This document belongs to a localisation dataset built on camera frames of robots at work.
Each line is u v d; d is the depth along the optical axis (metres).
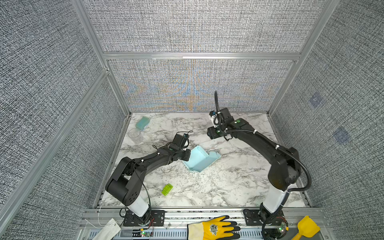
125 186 0.44
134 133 1.03
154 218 0.73
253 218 0.73
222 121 0.67
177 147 0.71
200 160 0.93
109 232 0.69
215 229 0.68
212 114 0.78
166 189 0.81
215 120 0.77
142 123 1.13
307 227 0.71
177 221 0.73
